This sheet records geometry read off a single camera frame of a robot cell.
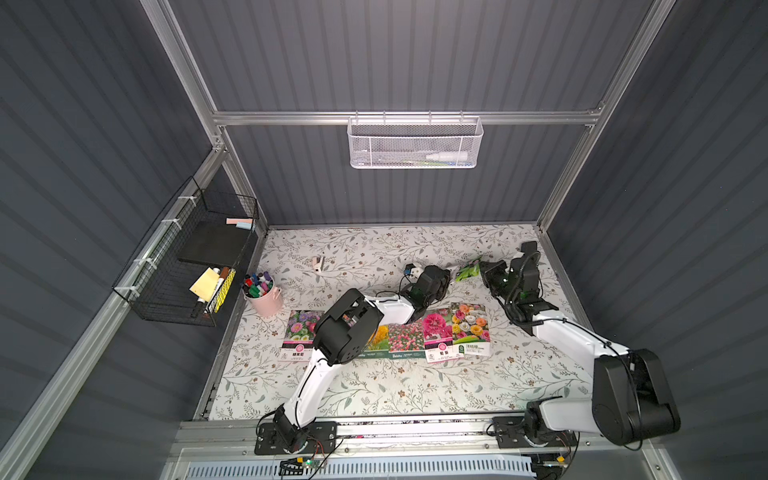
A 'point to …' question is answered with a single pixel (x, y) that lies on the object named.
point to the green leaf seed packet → (471, 269)
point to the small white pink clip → (317, 262)
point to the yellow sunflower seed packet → (378, 347)
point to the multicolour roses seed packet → (470, 329)
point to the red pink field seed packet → (406, 341)
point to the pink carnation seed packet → (438, 336)
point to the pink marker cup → (259, 288)
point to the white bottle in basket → (448, 156)
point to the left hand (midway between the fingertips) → (458, 270)
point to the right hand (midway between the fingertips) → (479, 262)
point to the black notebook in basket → (213, 242)
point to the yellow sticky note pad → (205, 285)
